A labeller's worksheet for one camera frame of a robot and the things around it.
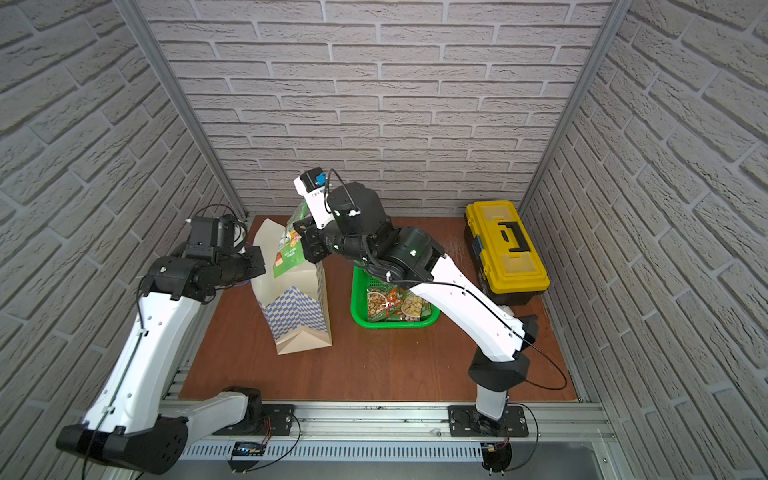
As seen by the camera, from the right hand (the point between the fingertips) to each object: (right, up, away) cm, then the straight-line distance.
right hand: (302, 223), depth 55 cm
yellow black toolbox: (+51, -9, +31) cm, 60 cm away
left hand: (-17, -7, +16) cm, 24 cm away
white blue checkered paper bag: (-6, -18, +14) cm, 24 cm away
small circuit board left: (-17, -54, +16) cm, 59 cm away
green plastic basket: (+7, -16, +42) cm, 46 cm away
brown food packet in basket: (+18, -23, +36) cm, 46 cm away
